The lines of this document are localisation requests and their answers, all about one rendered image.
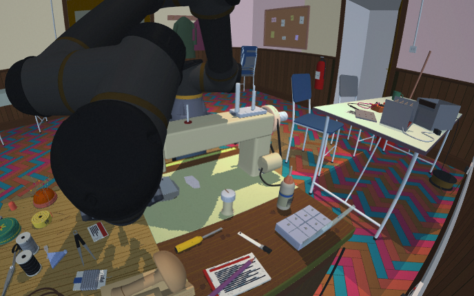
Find cream sewing machine body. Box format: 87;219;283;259
163;105;281;178

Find cream handwheel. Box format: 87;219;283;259
261;104;282;125

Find cream motor cylinder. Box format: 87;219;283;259
258;152;284;174

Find grey spool pin plate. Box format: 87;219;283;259
229;82;268;119

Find black drive belt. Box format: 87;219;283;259
276;121;284;158

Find white thread spool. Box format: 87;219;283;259
220;188;237;217

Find light green mat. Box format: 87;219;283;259
143;154;300;244

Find cream bottle orange tip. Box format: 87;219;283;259
276;165;297;211

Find grey block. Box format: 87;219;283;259
150;178;181;205

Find blue folding chair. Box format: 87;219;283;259
240;45;259;92

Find grey compartment box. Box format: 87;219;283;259
274;204;356;252

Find red fire extinguisher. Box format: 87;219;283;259
313;56;327;91

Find white folding table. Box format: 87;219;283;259
308;96;464;240

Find pink coat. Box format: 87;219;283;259
192;18;206;52

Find green coat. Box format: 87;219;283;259
172;16;197;61

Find red bordered paper sheet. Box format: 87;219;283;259
202;251;272;293

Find purple pencil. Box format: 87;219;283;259
207;257;257;296

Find cork notice board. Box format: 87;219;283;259
262;5;311;51

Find brown perforated board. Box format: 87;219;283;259
353;108;378;123

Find black rod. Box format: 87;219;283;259
318;246;347;296

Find red and white card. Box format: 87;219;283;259
86;221;110;243

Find grey flat panel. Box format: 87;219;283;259
379;98;418;131

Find white open doorway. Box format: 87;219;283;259
333;0;409;105

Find blue and white thread card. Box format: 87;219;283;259
72;268;108;292

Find wooden broom stick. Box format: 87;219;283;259
409;50;433;100

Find orange pin cushion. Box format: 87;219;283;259
32;177;59;209

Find grey box device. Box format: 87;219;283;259
413;96;462;132

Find yellow tape measure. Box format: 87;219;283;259
30;209;54;230

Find blue triangular chalk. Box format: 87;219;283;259
43;244;69;269

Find white long bar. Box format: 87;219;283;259
409;152;474;296

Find green round tin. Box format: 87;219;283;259
0;216;22;246

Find grey scissors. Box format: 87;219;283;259
1;245;21;296

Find black power cable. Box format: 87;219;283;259
259;169;284;188

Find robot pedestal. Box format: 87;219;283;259
170;93;208;121

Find white handled small brush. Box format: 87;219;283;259
236;231;274;255

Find yellow handled screwdriver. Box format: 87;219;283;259
174;226;225;254

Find white cable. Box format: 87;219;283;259
401;125;435;144

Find black and yellow cable reel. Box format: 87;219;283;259
429;169;458;191

